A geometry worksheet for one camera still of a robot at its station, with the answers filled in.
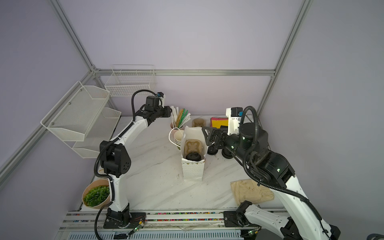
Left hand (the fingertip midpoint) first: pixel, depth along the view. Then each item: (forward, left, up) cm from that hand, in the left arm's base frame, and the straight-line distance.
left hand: (169, 109), depth 94 cm
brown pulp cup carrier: (-19, -15, -12) cm, 28 cm away
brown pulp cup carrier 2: (+8, -20, -20) cm, 29 cm away
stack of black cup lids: (-21, -38, -20) cm, 47 cm away
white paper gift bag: (-38, -16, -8) cm, 42 cm away
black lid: (-29, -16, -9) cm, 34 cm away
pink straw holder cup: (-7, -3, -11) cm, 13 cm away
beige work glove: (-43, -47, -22) cm, 67 cm away
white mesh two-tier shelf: (-16, +44, +7) cm, 47 cm away
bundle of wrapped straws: (0, -6, -6) cm, 9 cm away
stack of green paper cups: (-15, -6, -8) cm, 18 cm away
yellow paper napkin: (+5, -34, -18) cm, 39 cm away
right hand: (-34, -22, +22) cm, 46 cm away
